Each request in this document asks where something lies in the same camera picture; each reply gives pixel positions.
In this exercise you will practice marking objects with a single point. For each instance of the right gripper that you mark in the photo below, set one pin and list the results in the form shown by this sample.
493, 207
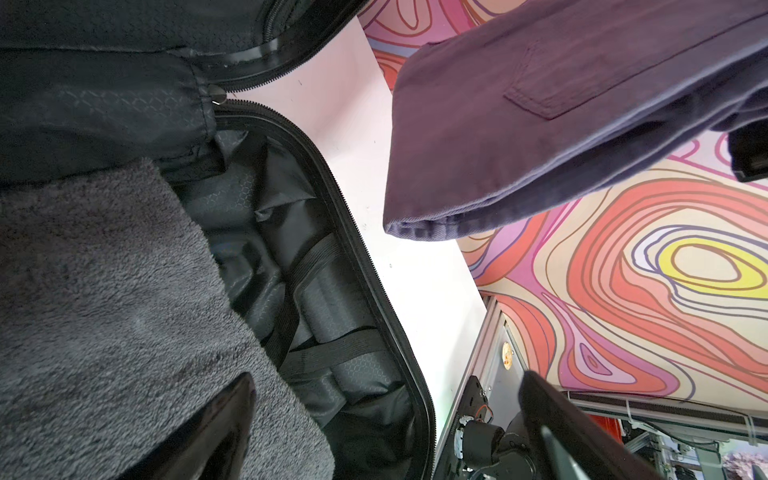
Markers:
748, 148

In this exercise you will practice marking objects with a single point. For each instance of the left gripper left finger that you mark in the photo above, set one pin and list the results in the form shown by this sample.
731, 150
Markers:
211, 444

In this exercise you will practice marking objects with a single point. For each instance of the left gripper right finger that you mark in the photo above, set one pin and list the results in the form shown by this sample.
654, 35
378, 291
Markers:
564, 441

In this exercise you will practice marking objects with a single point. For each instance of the grey towel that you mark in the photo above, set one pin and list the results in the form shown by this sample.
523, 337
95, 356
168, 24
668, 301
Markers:
116, 329

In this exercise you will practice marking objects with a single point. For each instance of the purple trousers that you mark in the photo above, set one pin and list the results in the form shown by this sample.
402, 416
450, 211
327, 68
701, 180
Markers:
558, 99

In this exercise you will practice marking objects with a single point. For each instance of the beige round sticker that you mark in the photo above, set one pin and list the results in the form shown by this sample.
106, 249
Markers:
507, 356

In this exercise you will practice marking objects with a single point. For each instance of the open black white suitcase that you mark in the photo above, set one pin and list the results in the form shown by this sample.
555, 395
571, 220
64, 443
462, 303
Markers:
90, 86

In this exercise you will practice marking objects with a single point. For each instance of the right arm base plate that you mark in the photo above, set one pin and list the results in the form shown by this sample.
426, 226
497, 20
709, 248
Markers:
475, 448

